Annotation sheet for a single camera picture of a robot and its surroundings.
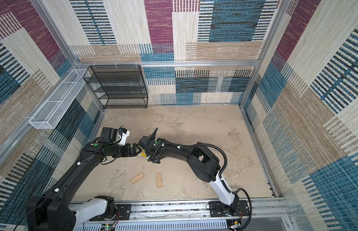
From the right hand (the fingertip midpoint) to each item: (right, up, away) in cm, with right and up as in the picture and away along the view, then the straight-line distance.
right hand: (155, 157), depth 90 cm
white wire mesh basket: (-48, +25, -19) cm, 58 cm away
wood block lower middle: (+4, -11, -8) cm, 14 cm away
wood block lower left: (-9, -10, -6) cm, 15 cm away
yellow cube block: (-4, +5, -12) cm, 14 cm away
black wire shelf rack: (-31, +48, +21) cm, 61 cm away
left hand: (-10, +7, -9) cm, 15 cm away
